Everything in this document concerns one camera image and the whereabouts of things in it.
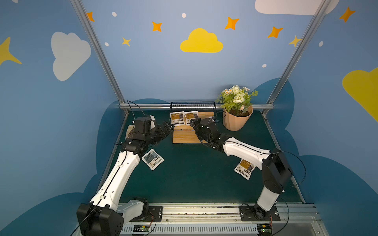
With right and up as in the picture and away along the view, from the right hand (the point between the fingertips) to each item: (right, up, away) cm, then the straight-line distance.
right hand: (193, 123), depth 85 cm
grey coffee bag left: (-26, -23, +8) cm, 36 cm away
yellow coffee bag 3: (+32, -28, +3) cm, 43 cm away
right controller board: (+36, -54, -12) cm, 66 cm away
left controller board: (-27, -53, -13) cm, 61 cm away
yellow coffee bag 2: (-2, +5, +10) cm, 12 cm away
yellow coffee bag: (-10, +3, +9) cm, 14 cm away
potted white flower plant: (+26, +12, +1) cm, 29 cm away
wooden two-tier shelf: (-4, -8, +19) cm, 21 cm away
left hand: (-13, -3, -9) cm, 16 cm away
